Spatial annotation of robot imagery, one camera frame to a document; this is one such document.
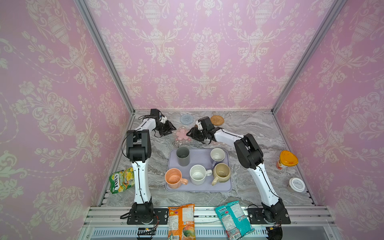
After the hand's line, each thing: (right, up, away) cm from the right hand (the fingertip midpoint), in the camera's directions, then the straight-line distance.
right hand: (189, 135), depth 103 cm
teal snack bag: (+23, -38, -32) cm, 55 cm away
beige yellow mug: (+20, -22, -15) cm, 33 cm away
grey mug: (-3, -11, -11) cm, 15 cm away
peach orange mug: (-8, -23, -17) cm, 30 cm away
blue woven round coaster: (-2, +11, +11) cm, 16 cm away
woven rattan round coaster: (+21, +11, +13) cm, 27 cm away
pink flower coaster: (-6, -1, +3) cm, 7 cm away
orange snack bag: (-2, -39, -32) cm, 51 cm away
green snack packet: (-37, -24, -19) cm, 48 cm away
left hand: (-10, +4, +3) cm, 12 cm away
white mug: (+6, -21, -16) cm, 27 cm away
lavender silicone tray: (+7, -13, -8) cm, 17 cm away
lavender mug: (+18, -11, -11) cm, 24 cm away
